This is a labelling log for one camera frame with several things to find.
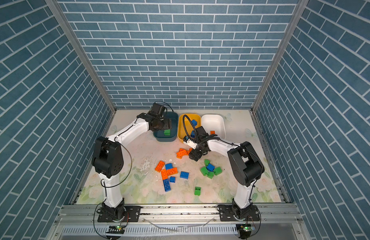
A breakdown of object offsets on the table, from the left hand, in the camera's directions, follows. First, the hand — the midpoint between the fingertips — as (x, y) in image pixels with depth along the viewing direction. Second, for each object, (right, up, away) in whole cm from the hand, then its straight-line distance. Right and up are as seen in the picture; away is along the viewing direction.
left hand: (167, 124), depth 95 cm
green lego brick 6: (+19, -36, -15) cm, 43 cm away
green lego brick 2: (-1, -5, +7) cm, 8 cm away
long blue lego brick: (+2, -34, -13) cm, 36 cm away
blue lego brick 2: (+12, -29, -11) cm, 33 cm away
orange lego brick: (+10, -17, -2) cm, 20 cm away
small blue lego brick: (+5, -31, -12) cm, 33 cm away
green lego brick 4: (+27, -29, -9) cm, 41 cm away
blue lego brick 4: (+27, -26, -7) cm, 38 cm away
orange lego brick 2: (+31, -6, +9) cm, 33 cm away
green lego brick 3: (+23, -28, -7) cm, 37 cm away
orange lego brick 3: (-3, -25, -6) cm, 26 cm away
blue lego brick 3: (+18, +1, +12) cm, 22 cm away
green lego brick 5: (+31, -27, -9) cm, 42 cm away
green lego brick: (+25, -23, -4) cm, 34 cm away
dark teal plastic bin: (-7, -7, +9) cm, 14 cm away
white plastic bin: (+33, +2, +15) cm, 36 cm away
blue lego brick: (+2, -25, -6) cm, 26 cm away
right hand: (+17, -16, 0) cm, 24 cm away
